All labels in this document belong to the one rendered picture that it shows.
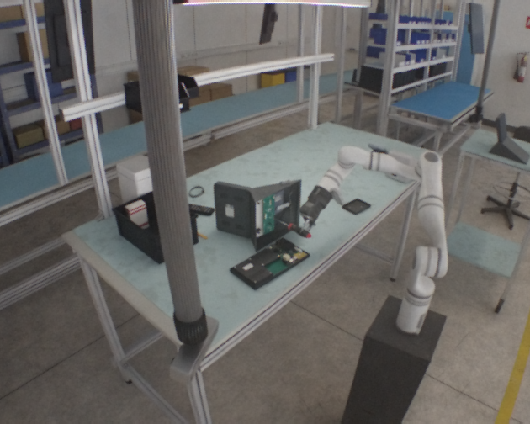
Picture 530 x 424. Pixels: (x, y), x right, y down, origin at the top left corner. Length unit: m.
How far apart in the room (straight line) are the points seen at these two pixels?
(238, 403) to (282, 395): 0.24
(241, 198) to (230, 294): 0.36
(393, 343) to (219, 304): 0.59
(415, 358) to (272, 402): 1.02
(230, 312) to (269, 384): 1.09
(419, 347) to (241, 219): 0.78
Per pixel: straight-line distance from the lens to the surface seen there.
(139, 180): 1.60
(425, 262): 1.19
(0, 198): 2.45
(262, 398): 2.17
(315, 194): 1.37
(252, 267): 1.30
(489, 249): 3.04
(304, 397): 2.18
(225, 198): 1.44
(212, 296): 1.24
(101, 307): 1.88
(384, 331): 1.38
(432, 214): 1.30
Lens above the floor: 1.84
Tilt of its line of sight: 30 degrees down
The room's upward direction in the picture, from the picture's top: straight up
